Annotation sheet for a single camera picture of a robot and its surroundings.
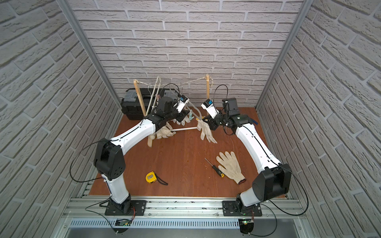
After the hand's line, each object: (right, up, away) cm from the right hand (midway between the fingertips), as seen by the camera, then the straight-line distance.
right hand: (207, 118), depth 79 cm
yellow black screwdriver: (+7, -31, +6) cm, 33 cm away
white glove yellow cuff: (-1, -7, +3) cm, 8 cm away
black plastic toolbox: (-51, +9, +20) cm, 55 cm away
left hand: (-11, +7, +7) cm, 14 cm away
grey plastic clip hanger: (-8, +7, -4) cm, 11 cm away
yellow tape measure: (-32, -34, +3) cm, 47 cm away
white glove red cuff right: (+16, -31, +9) cm, 36 cm away
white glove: (-23, -9, +13) cm, 28 cm away
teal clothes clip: (-9, +1, +4) cm, 10 cm away
